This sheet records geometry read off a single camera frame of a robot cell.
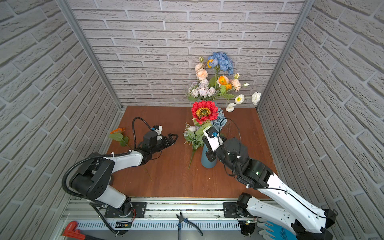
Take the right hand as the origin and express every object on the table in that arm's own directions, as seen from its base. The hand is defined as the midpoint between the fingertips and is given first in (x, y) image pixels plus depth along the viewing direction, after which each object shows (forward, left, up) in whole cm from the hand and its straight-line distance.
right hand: (205, 136), depth 63 cm
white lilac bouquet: (+33, -1, -2) cm, 33 cm away
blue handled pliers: (-26, +14, -31) cm, 43 cm away
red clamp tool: (-26, +65, -31) cm, 76 cm away
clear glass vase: (+30, 0, -7) cm, 31 cm away
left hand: (+16, +16, -22) cm, 32 cm away
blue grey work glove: (-36, -33, -32) cm, 58 cm away
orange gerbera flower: (+25, +55, -29) cm, 67 cm away
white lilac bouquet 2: (+18, +4, -26) cm, 32 cm away
